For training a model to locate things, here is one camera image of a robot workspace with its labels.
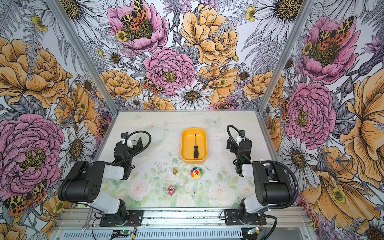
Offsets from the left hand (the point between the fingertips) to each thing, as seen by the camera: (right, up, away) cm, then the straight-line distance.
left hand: (133, 142), depth 94 cm
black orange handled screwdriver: (+39, -7, +3) cm, 39 cm away
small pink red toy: (+26, -23, -16) cm, 38 cm away
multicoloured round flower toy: (+39, -17, -6) cm, 43 cm away
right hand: (+64, 0, 0) cm, 64 cm away
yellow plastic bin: (+33, -2, +8) cm, 34 cm away
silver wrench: (-14, -38, -22) cm, 45 cm away
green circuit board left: (+4, -40, -23) cm, 46 cm away
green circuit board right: (+66, -39, -22) cm, 80 cm away
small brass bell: (+26, -17, -6) cm, 32 cm away
